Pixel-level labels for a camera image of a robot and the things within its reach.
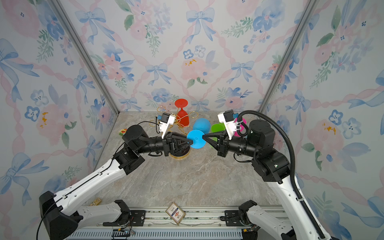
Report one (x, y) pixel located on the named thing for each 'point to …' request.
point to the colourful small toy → (122, 132)
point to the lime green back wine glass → (217, 127)
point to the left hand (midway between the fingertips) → (191, 142)
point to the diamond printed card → (176, 213)
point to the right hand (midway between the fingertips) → (204, 136)
